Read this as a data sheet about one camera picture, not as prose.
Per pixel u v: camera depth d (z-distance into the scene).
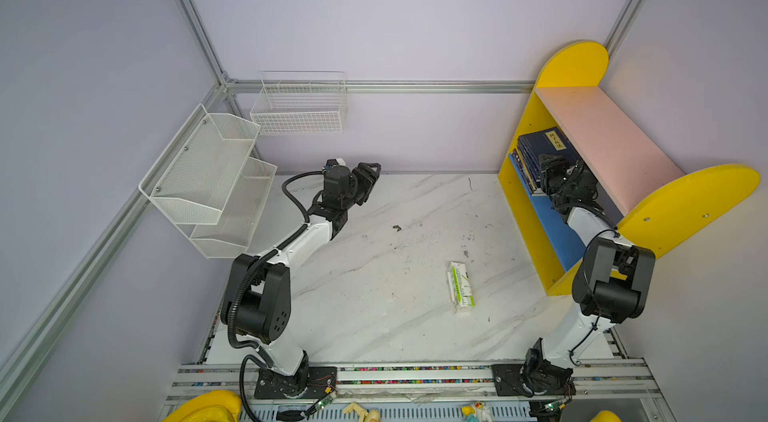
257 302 0.46
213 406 0.67
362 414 0.69
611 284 0.50
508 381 0.74
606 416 0.67
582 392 0.73
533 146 0.98
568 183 0.74
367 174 0.78
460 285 0.86
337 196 0.67
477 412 0.67
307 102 0.96
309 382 0.73
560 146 0.96
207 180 0.78
